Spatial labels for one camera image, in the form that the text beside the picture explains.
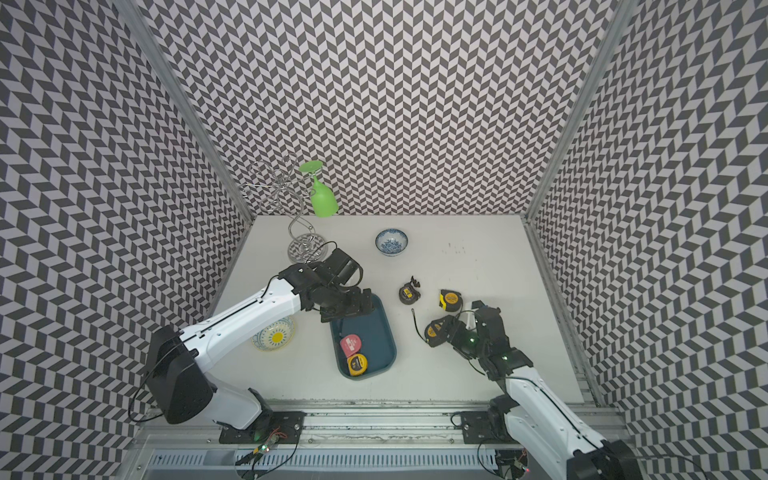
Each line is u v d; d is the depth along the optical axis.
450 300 0.93
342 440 0.72
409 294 0.94
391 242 1.09
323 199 0.94
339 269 0.61
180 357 0.42
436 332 0.74
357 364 0.80
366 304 0.71
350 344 0.85
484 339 0.64
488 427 0.72
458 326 0.74
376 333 0.88
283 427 0.71
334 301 0.68
